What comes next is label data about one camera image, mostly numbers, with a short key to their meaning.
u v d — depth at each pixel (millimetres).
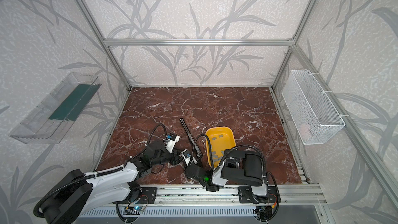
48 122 640
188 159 724
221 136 940
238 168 481
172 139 751
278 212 693
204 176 662
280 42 956
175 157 722
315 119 605
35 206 392
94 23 846
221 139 933
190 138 912
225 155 496
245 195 731
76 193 414
